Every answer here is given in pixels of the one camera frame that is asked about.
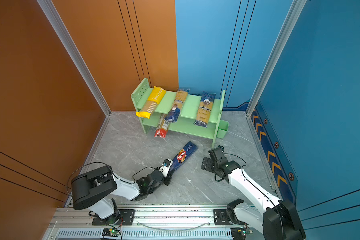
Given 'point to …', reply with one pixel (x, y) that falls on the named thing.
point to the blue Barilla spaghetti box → (183, 157)
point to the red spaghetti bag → (162, 126)
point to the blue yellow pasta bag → (204, 111)
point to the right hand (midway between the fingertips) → (208, 165)
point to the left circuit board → (110, 232)
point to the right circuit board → (238, 233)
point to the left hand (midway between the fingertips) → (173, 167)
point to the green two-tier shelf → (186, 124)
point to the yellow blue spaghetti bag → (173, 114)
